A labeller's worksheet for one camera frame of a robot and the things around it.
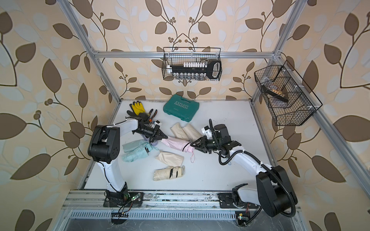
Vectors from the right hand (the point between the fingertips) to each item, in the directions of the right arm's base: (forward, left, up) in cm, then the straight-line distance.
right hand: (192, 146), depth 79 cm
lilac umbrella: (+11, +29, -9) cm, 32 cm away
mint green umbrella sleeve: (+7, +38, -9) cm, 40 cm away
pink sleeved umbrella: (0, +4, 0) cm, 4 cm away
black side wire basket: (+15, -52, +18) cm, 57 cm away
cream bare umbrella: (-11, +14, -10) cm, 20 cm away
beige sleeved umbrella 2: (+15, 0, -10) cm, 18 cm away
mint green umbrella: (+2, +32, -10) cm, 34 cm away
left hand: (+10, +17, -4) cm, 20 cm away
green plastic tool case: (+37, +7, -9) cm, 39 cm away
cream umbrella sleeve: (-2, +13, -11) cm, 18 cm away
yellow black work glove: (+39, +41, -11) cm, 58 cm away
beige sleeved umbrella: (+17, +9, -11) cm, 22 cm away
